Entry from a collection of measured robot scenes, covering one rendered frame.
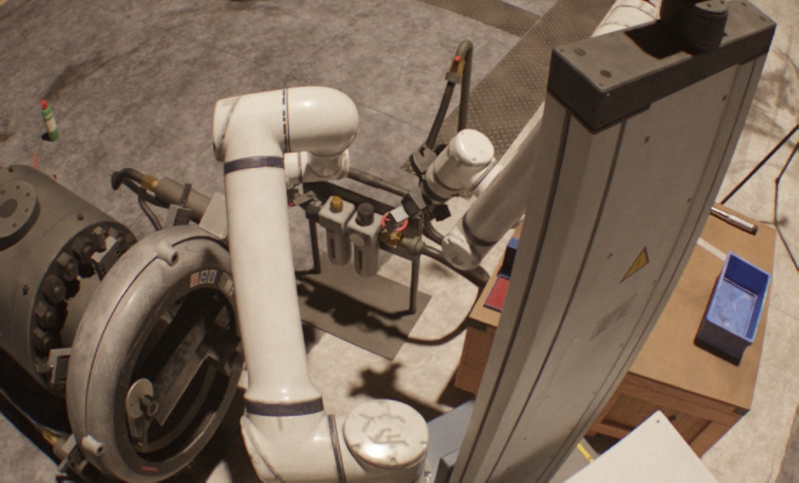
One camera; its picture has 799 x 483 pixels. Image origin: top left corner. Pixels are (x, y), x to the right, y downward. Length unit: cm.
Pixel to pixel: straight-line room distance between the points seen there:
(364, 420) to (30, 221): 103
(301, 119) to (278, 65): 225
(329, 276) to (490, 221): 129
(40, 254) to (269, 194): 76
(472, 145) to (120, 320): 84
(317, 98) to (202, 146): 190
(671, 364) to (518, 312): 128
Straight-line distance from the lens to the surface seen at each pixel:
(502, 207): 134
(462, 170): 156
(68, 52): 429
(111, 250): 149
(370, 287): 257
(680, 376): 200
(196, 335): 170
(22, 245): 180
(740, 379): 209
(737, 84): 75
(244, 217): 125
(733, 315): 219
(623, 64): 56
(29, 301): 173
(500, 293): 200
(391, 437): 125
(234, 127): 128
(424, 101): 325
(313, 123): 128
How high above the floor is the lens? 209
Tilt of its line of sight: 48 degrees down
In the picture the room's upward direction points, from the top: 2 degrees clockwise
